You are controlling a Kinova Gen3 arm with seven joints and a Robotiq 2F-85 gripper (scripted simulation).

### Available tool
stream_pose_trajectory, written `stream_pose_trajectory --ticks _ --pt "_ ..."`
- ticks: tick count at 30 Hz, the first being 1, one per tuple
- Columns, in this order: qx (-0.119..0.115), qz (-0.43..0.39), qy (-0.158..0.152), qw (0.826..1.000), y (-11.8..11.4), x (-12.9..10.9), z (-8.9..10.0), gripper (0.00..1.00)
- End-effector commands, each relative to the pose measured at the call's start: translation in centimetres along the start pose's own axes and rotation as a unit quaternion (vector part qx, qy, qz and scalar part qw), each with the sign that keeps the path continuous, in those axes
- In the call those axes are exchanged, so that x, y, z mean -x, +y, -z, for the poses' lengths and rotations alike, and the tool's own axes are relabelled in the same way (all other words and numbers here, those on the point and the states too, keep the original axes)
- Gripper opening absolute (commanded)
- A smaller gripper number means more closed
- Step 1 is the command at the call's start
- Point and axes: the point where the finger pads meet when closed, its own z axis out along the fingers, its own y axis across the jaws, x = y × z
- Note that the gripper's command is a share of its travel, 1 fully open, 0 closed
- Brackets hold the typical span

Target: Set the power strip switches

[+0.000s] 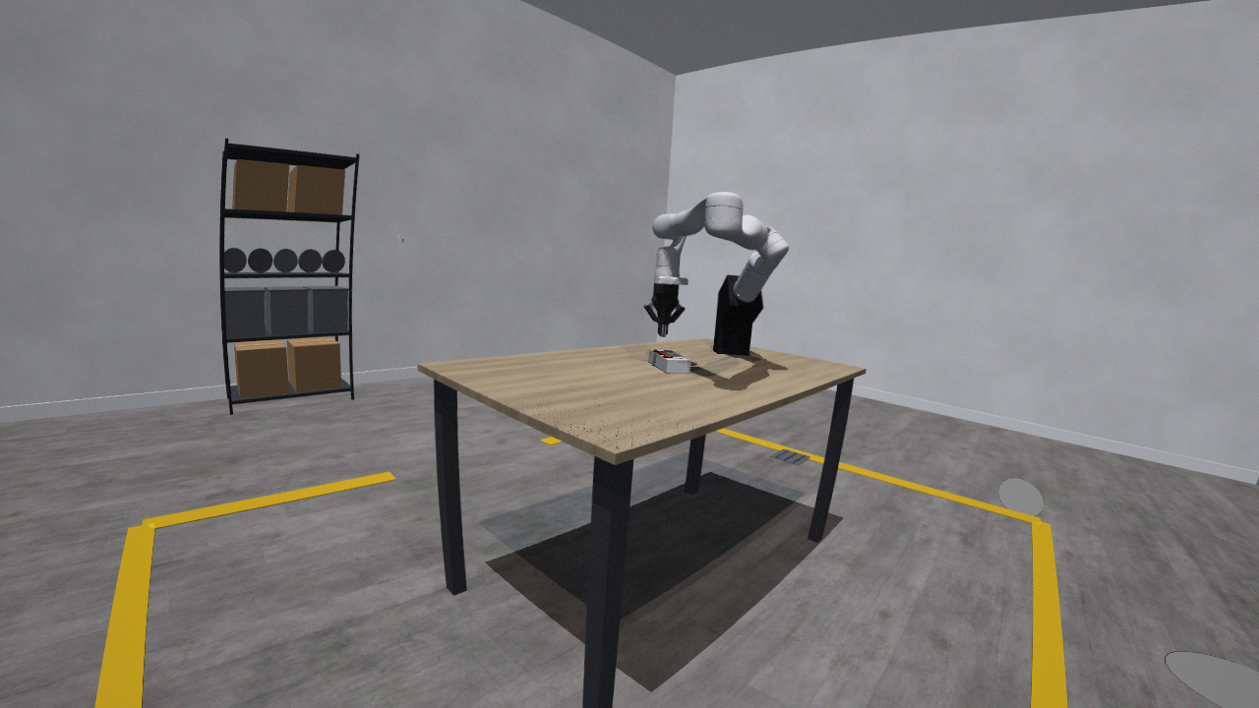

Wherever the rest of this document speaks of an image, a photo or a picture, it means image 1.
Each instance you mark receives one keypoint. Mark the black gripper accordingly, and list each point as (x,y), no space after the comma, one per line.
(665,300)

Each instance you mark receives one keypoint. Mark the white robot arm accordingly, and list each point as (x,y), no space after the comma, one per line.
(724,219)

